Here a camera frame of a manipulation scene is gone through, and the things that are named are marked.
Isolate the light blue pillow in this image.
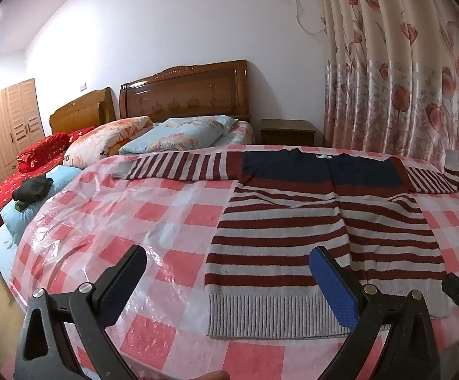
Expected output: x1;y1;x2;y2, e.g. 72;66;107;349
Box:
0;166;82;245

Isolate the dark wooden nightstand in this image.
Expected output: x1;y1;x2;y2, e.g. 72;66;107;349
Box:
260;119;317;147

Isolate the pink tulip curtain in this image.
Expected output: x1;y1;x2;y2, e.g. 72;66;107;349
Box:
319;0;459;169

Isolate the red folded blanket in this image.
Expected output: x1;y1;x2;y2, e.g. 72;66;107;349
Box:
16;126;95;173

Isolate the pink checkered plastic table cover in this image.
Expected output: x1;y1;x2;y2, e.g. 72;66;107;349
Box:
10;149;459;379

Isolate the dark carved wooden headboard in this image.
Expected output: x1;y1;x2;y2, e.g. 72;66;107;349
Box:
119;60;251;123

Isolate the beige louvered wardrobe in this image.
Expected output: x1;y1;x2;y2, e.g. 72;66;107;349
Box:
0;79;45;184

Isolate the light blue floral quilt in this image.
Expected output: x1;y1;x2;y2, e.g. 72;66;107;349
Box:
119;115;238;155

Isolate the red white striped sweater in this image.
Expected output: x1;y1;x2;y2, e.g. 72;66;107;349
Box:
114;149;448;340

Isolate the light wooden headboard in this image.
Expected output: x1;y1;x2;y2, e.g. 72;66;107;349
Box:
49;87;116;134

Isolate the person's hand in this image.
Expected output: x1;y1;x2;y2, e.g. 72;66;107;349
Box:
193;370;230;380

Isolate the dark folded clothes pile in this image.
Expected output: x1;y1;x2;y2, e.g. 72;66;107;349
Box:
12;174;53;212

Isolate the white hanging cable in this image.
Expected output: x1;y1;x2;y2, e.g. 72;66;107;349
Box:
288;0;327;37

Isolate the orange floral folded quilt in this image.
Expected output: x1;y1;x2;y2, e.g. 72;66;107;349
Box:
63;116;153;169

